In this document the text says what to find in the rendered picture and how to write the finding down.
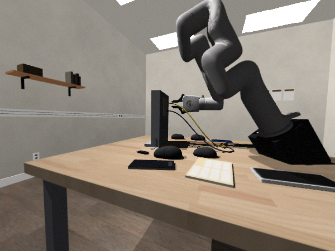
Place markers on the black computer mouse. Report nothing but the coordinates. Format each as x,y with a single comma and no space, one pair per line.
168,152
177,136
196,137
205,152

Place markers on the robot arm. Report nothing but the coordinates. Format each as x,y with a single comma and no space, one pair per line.
212,61

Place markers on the dark grey panel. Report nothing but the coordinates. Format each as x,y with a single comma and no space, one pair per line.
159,123

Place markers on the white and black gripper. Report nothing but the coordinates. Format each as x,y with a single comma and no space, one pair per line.
190,103

